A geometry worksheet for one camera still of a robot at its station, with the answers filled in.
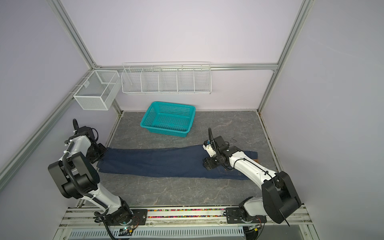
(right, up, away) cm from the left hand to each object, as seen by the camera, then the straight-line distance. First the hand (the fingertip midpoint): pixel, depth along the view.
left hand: (102, 157), depth 86 cm
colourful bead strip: (+44, -25, -9) cm, 52 cm away
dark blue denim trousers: (+47, -4, +8) cm, 48 cm away
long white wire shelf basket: (+33, +51, +13) cm, 62 cm away
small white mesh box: (-11, +42, +12) cm, 45 cm away
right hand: (+63, -3, -1) cm, 63 cm away
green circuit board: (+21, -33, -14) cm, 42 cm away
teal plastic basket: (+34, +24, +29) cm, 51 cm away
